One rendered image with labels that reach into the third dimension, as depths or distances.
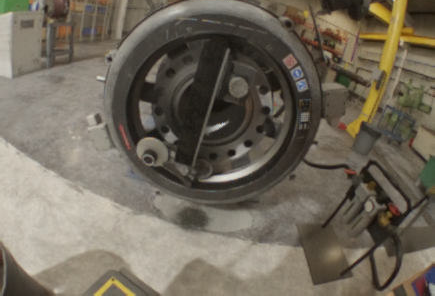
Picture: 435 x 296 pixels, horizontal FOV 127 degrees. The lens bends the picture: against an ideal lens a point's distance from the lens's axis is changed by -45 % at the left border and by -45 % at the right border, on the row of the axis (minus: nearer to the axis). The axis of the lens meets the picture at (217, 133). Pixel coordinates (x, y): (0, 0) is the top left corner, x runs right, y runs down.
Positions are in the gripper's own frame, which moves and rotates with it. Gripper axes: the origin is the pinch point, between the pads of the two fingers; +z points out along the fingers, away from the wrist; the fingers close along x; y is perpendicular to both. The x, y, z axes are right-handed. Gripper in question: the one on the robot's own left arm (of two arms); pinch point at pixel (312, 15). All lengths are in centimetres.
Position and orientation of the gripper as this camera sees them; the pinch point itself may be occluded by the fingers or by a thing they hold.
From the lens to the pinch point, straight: 70.2
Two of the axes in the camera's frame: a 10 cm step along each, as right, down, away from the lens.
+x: 1.1, 6.5, -7.6
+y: -4.5, -6.5, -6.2
